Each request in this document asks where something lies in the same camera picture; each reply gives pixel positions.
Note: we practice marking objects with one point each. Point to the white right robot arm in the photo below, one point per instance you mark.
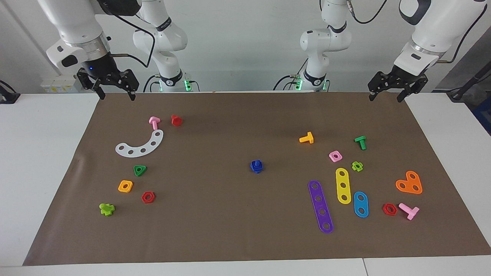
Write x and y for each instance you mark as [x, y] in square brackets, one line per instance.
[76, 23]

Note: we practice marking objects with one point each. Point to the lime cross plastic nut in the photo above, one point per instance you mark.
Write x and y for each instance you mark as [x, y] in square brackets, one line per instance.
[360, 168]

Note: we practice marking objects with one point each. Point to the lime cross-head plastic bolt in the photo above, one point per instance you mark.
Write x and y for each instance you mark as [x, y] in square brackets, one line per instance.
[107, 210]

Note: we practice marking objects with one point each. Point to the orange square plastic nut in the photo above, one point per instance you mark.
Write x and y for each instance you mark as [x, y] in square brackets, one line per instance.
[121, 188]

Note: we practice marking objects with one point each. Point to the black table clamp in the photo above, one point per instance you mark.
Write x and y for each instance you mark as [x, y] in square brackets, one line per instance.
[7, 97]

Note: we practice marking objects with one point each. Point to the red hexagon plastic nut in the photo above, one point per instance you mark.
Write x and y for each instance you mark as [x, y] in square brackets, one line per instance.
[385, 209]
[144, 197]

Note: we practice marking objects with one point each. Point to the pink square plastic nut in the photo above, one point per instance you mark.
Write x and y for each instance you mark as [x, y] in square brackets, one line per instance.
[340, 158]

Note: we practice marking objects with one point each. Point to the orange heart-shaped perforated plate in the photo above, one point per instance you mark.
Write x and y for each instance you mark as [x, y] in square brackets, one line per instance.
[409, 183]

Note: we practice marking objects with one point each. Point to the pink plastic bolt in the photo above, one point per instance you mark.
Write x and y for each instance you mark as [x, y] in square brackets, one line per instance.
[412, 212]
[154, 123]

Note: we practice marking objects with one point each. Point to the blue plastic bolt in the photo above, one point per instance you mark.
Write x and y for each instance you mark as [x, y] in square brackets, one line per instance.
[257, 162]

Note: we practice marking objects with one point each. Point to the white wall socket box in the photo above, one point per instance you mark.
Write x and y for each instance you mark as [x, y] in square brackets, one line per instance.
[57, 84]

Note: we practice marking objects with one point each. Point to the orange plastic bolt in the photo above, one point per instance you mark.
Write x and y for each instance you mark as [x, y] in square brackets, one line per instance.
[308, 138]

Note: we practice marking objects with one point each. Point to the blue crate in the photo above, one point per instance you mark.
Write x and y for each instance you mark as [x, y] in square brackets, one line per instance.
[484, 115]

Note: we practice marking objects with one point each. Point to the blue two-hole strip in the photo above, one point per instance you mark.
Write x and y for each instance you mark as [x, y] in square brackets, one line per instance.
[361, 204]

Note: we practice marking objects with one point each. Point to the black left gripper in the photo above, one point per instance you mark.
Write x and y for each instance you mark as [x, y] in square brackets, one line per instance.
[404, 76]

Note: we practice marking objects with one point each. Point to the black pole stand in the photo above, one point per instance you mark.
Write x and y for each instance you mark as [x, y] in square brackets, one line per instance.
[460, 94]

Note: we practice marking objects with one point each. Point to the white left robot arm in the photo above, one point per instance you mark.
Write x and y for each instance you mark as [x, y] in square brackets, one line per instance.
[326, 38]

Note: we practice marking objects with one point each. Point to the purple four-hole strip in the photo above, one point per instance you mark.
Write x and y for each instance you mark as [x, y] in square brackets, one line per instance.
[320, 205]

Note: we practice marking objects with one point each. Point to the green triangle plastic nut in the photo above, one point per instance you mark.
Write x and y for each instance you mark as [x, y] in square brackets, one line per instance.
[135, 168]

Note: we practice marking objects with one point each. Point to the brown paper mat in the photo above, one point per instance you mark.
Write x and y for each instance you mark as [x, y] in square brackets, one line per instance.
[230, 214]

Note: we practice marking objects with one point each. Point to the green plastic bolt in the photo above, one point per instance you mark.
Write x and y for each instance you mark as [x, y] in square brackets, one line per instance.
[361, 142]

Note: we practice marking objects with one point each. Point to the white curved perforated strip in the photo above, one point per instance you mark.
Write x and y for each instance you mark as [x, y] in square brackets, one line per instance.
[148, 148]

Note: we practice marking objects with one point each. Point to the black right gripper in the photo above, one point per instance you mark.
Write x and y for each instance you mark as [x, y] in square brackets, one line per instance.
[98, 69]

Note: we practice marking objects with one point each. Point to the red plastic bolt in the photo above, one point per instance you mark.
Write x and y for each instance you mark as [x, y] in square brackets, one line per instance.
[176, 121]

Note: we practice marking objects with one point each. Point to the yellow three-hole strip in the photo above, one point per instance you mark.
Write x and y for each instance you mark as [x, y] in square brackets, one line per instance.
[343, 179]

